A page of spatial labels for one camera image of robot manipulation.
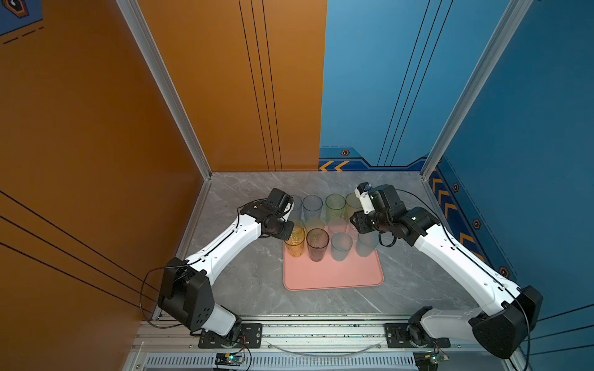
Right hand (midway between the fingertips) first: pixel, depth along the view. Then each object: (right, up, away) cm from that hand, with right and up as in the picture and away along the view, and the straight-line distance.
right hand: (356, 217), depth 77 cm
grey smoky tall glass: (-13, -9, +6) cm, 17 cm away
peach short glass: (-14, -4, +16) cm, 21 cm away
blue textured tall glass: (-21, -1, +19) cm, 28 cm away
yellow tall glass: (-21, -10, +3) cm, 23 cm away
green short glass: (-20, -4, +17) cm, 27 cm away
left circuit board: (-41, -43, -7) cm, 60 cm away
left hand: (-24, -5, +7) cm, 26 cm away
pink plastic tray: (-19, -23, +10) cm, 31 cm away
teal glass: (-4, -11, +9) cm, 15 cm away
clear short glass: (-4, -5, +15) cm, 16 cm away
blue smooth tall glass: (-15, +3, +14) cm, 20 cm away
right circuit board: (+21, -44, -7) cm, 49 cm away
